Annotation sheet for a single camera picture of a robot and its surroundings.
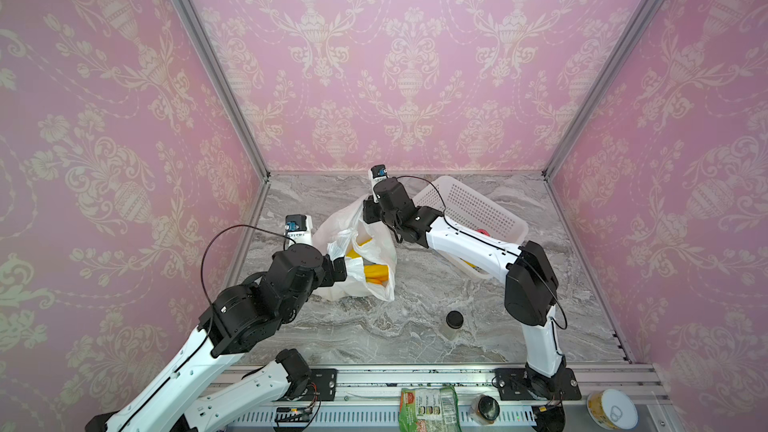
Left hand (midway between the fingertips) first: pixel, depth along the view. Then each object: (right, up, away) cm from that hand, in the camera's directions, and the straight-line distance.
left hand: (329, 252), depth 64 cm
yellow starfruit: (+4, -2, +9) cm, 10 cm away
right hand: (+7, +12, +21) cm, 25 cm away
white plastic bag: (+8, -1, +9) cm, 12 cm away
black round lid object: (+35, -36, +3) cm, 50 cm away
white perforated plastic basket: (+40, +8, +42) cm, 59 cm away
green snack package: (+22, -38, +5) cm, 44 cm away
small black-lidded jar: (+29, -19, +12) cm, 37 cm away
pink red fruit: (+44, +1, +34) cm, 55 cm away
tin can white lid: (+62, -35, +2) cm, 72 cm away
